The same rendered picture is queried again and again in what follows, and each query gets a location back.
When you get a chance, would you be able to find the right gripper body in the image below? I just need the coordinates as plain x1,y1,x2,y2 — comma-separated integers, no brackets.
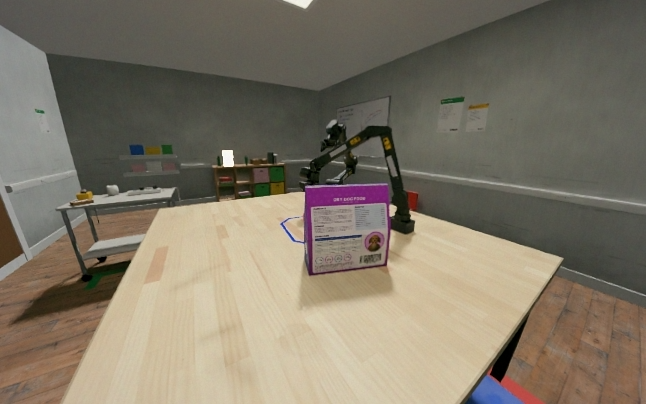
324,138,338,148

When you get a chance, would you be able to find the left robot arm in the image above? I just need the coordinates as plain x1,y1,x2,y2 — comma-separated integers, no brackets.
299,125,415,226

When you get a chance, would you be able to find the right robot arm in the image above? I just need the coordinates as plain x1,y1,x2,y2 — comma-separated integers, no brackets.
325,120,358,185

